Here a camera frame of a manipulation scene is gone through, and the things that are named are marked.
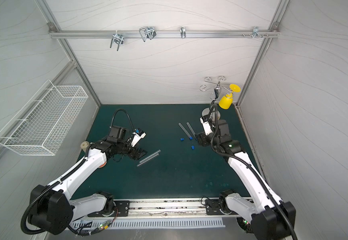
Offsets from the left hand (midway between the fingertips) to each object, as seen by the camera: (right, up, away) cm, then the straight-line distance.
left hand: (139, 148), depth 81 cm
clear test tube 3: (+4, -7, +9) cm, 12 cm away
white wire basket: (-43, +13, -13) cm, 46 cm away
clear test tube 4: (+3, -9, +9) cm, 13 cm away
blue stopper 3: (+31, -2, +14) cm, 34 cm away
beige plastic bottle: (-33, +1, +3) cm, 33 cm away
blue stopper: (+30, +3, +19) cm, 36 cm away
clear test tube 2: (+26, +8, +23) cm, 36 cm away
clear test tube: (+31, +8, +23) cm, 39 cm away
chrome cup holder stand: (+48, +21, +29) cm, 60 cm away
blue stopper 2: (+24, +3, +17) cm, 30 cm away
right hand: (+35, +10, -3) cm, 37 cm away
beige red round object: (-7, -1, -26) cm, 27 cm away
